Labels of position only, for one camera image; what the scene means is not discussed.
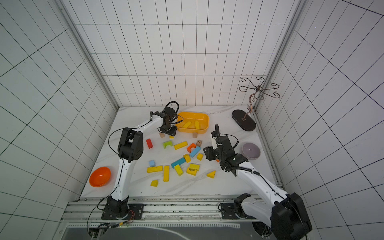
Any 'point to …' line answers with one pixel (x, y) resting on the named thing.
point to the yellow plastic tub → (193, 122)
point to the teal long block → (179, 162)
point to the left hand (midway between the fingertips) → (170, 134)
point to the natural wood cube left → (162, 135)
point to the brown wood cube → (199, 143)
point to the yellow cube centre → (187, 158)
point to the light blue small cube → (152, 163)
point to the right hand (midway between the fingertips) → (207, 146)
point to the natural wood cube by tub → (194, 135)
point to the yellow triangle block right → (211, 175)
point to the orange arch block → (192, 145)
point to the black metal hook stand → (242, 119)
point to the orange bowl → (100, 177)
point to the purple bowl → (251, 151)
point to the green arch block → (169, 143)
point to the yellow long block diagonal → (187, 125)
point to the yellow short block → (178, 170)
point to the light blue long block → (195, 151)
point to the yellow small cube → (197, 125)
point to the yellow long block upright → (166, 173)
